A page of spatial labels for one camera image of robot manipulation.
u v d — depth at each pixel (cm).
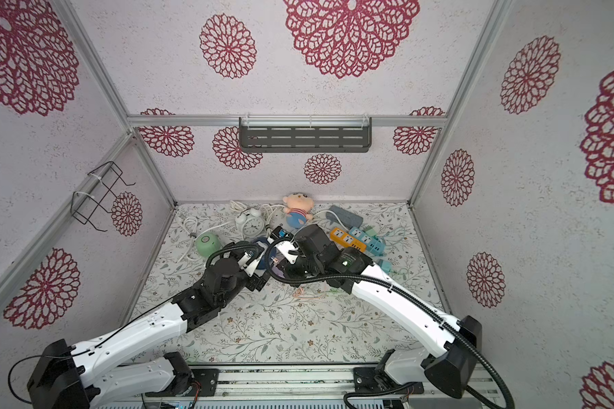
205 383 73
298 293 92
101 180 78
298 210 109
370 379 75
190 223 113
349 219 112
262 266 67
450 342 39
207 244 94
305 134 93
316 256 51
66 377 39
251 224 104
